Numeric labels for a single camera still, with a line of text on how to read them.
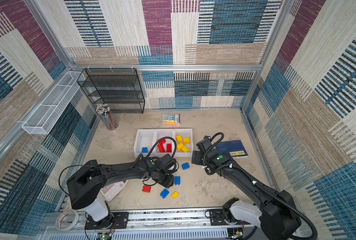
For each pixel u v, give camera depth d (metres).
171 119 1.12
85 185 0.45
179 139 0.99
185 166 0.92
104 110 0.97
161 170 0.67
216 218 0.73
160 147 0.96
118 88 1.08
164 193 0.81
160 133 1.00
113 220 0.73
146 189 0.83
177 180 0.84
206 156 0.61
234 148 0.99
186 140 0.99
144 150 0.96
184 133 1.00
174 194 0.81
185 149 0.95
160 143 0.99
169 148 0.99
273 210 0.39
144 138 1.05
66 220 0.75
